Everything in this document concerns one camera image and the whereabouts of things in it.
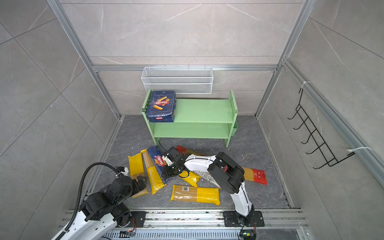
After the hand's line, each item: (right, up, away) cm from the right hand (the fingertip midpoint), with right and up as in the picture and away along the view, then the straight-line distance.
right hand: (164, 174), depth 87 cm
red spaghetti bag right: (+53, 0, -3) cm, 53 cm away
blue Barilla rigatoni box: (0, +39, -9) cm, 40 cm away
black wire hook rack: (+73, +21, -25) cm, 80 cm away
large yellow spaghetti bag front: (+21, -9, -8) cm, 24 cm away
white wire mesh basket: (+9, +61, +13) cm, 63 cm away
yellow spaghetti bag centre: (+16, -1, -3) cm, 16 cm away
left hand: (-10, +1, -11) cm, 15 cm away
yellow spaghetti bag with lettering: (-4, -4, -4) cm, 6 cm away
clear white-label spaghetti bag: (+25, 0, -2) cm, 25 cm away
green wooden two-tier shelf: (+20, +33, -4) cm, 39 cm away
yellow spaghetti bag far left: (-18, +2, +2) cm, 18 cm away
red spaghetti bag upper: (+12, +12, +8) cm, 19 cm away
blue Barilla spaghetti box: (-5, +10, +3) cm, 12 cm away
